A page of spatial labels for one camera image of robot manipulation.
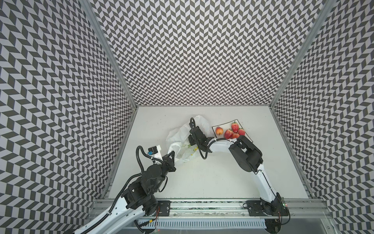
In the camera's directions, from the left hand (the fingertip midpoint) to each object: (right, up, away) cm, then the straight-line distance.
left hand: (175, 153), depth 73 cm
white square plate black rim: (+24, +11, +29) cm, 39 cm away
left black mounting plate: (-5, -27, 0) cm, 28 cm away
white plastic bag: (+2, +3, +1) cm, 4 cm away
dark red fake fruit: (+42, +8, +24) cm, 49 cm away
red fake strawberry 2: (+37, +6, +23) cm, 45 cm away
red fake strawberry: (+33, +7, +24) cm, 41 cm away
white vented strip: (+4, -33, -3) cm, 33 cm away
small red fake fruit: (+27, +9, +25) cm, 38 cm away
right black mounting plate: (+48, -23, -7) cm, 54 cm away
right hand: (+8, +5, +29) cm, 31 cm away
